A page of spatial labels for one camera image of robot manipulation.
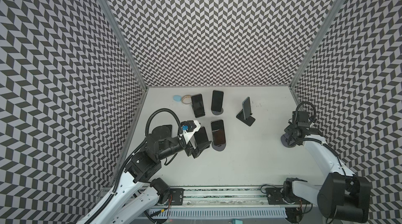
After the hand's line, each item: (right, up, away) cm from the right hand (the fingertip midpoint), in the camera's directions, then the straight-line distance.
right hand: (292, 135), depth 84 cm
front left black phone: (-50, +1, -4) cm, 50 cm away
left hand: (-48, +6, -21) cm, 53 cm away
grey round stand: (-39, -7, +2) cm, 40 cm away
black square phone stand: (-20, +6, +13) cm, 25 cm away
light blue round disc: (-69, +21, +30) cm, 78 cm away
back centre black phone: (-40, +19, +13) cm, 46 cm away
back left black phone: (-52, +16, +13) cm, 56 cm away
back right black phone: (-24, +16, +6) cm, 29 cm away
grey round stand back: (-41, +11, +20) cm, 46 cm away
